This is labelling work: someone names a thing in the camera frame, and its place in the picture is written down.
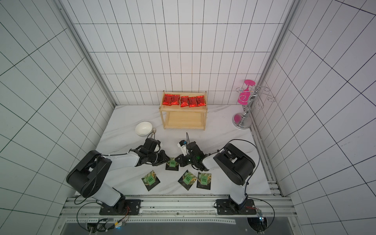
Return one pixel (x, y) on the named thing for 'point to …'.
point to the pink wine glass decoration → (244, 97)
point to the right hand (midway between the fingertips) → (172, 161)
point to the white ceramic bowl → (144, 128)
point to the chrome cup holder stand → (243, 120)
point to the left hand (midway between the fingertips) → (168, 161)
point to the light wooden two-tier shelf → (176, 117)
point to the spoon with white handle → (154, 129)
